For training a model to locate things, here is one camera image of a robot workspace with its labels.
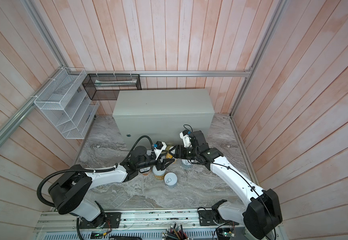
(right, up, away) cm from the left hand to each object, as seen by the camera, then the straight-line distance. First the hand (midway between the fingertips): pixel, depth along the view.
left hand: (171, 158), depth 80 cm
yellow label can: (-2, +2, -3) cm, 4 cm away
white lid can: (-14, -6, -4) cm, 15 cm away
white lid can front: (0, -12, +2) cm, 12 cm away
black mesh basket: (-46, +46, +24) cm, 70 cm away
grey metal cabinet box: (-5, +23, -5) cm, 24 cm away
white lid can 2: (+9, -6, +8) cm, 13 cm away
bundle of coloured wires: (+2, -27, -19) cm, 33 cm away
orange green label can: (-7, -9, +2) cm, 12 cm away
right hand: (+1, +4, -2) cm, 4 cm away
